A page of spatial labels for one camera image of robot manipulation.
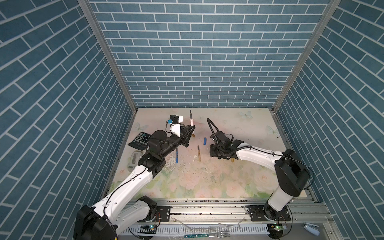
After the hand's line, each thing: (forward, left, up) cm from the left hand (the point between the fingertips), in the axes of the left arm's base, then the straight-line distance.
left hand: (194, 127), depth 69 cm
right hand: (+2, -9, -25) cm, 27 cm away
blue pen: (+2, +11, -32) cm, 34 cm away
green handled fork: (-39, -12, -31) cm, 51 cm away
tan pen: (+4, -3, -33) cm, 33 cm away
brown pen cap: (+18, +1, -32) cm, 37 cm away
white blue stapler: (-37, -55, -30) cm, 73 cm away
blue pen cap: (+12, -7, -30) cm, 34 cm away
